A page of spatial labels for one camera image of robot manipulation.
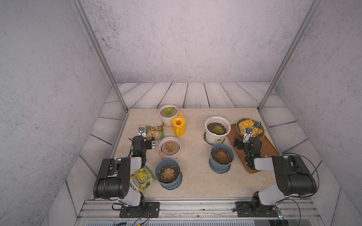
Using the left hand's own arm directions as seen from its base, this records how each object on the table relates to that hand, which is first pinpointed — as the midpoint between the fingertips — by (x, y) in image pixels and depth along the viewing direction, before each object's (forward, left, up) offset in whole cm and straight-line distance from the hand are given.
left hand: (147, 136), depth 94 cm
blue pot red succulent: (-17, -46, +2) cm, 49 cm away
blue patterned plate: (+13, -80, -5) cm, 81 cm away
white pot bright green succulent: (+18, -13, +4) cm, 22 cm away
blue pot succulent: (-25, -16, 0) cm, 30 cm away
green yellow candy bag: (-26, 0, -5) cm, 27 cm away
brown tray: (-7, -81, -8) cm, 82 cm away
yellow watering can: (+7, -21, +3) cm, 23 cm away
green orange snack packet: (+8, -5, -6) cm, 12 cm away
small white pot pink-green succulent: (-11, -16, +3) cm, 20 cm away
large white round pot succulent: (+2, -46, +4) cm, 46 cm away
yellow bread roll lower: (+4, -75, -2) cm, 76 cm away
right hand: (-2, -64, +1) cm, 64 cm away
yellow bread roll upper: (+11, -70, -2) cm, 71 cm away
